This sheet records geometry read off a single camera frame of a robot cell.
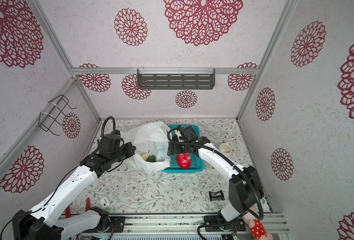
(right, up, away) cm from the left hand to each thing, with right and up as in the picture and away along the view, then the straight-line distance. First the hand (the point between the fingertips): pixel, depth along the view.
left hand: (136, 149), depth 79 cm
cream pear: (+2, -5, +14) cm, 16 cm away
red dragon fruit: (+26, -7, +9) cm, 28 cm away
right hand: (+21, +2, +5) cm, 22 cm away
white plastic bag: (+8, +6, +7) cm, 12 cm away
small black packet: (+43, -26, +2) cm, 50 cm away
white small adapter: (-17, -28, 0) cm, 33 cm away
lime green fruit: (+7, -7, +10) cm, 14 cm away
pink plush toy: (+57, -33, -12) cm, 67 cm away
